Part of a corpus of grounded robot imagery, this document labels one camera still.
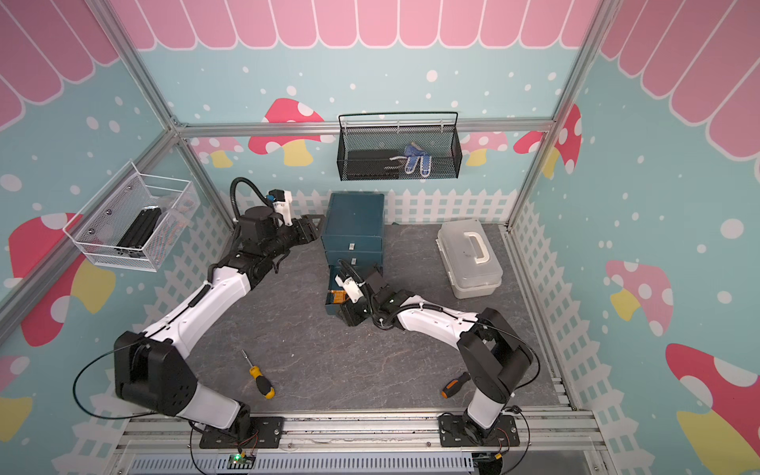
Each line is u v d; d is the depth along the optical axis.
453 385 0.80
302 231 0.71
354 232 0.87
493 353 0.46
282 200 0.71
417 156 0.81
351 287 0.77
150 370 0.42
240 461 0.73
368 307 0.67
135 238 0.68
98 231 0.67
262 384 0.81
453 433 0.74
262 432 0.74
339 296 0.97
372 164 0.87
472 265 0.94
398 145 0.94
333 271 1.02
